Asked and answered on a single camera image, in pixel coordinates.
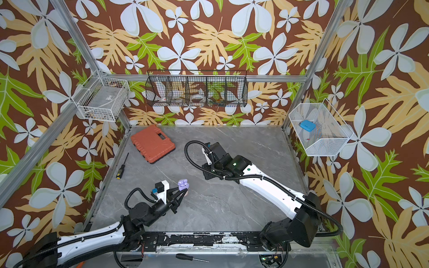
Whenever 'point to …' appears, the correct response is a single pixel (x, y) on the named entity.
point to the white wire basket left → (103, 99)
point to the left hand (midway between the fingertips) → (185, 187)
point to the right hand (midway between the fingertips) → (203, 169)
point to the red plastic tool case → (153, 143)
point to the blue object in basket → (308, 125)
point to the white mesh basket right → (320, 129)
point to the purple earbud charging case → (182, 184)
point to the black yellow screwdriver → (122, 169)
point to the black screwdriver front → (181, 255)
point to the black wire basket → (197, 88)
